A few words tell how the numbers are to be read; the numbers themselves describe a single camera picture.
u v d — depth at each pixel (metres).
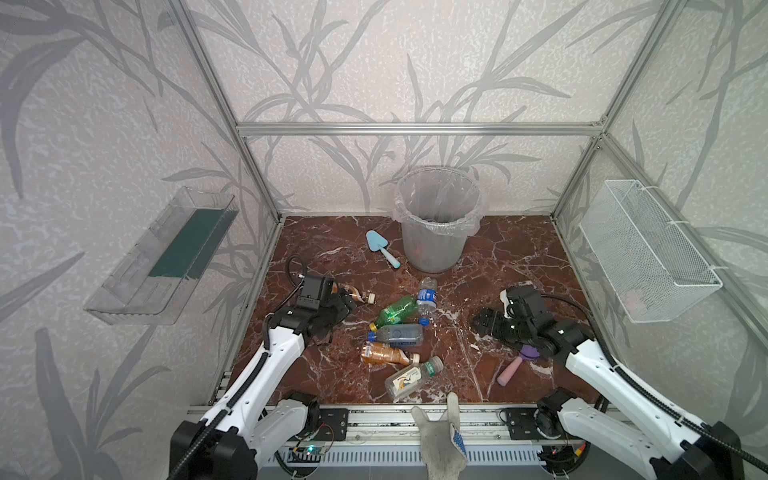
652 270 0.64
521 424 0.73
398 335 0.84
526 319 0.61
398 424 0.75
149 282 0.64
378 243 1.12
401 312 0.91
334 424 0.74
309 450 0.71
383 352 0.81
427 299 0.93
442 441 0.71
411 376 0.76
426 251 1.05
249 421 0.41
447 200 1.02
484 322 0.72
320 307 0.61
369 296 0.94
